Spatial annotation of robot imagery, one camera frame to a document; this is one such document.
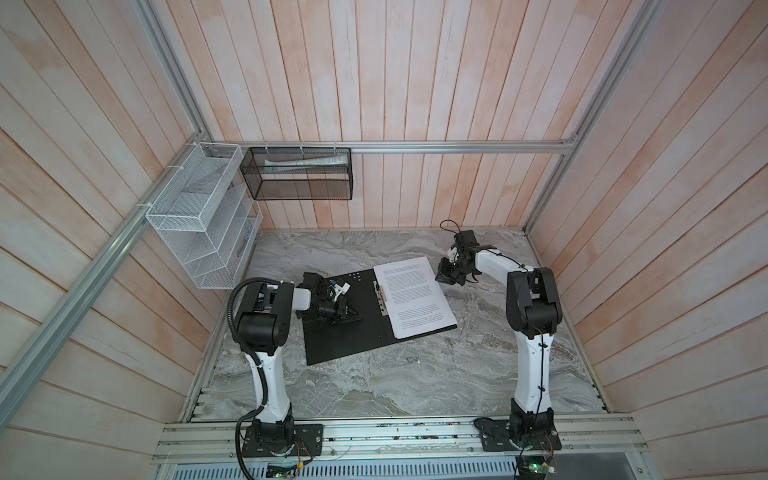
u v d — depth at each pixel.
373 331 0.94
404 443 0.73
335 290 0.94
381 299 0.98
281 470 0.70
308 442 0.73
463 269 0.90
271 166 0.90
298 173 1.04
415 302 1.00
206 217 0.67
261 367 0.56
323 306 0.88
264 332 0.54
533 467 0.71
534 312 0.59
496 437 0.73
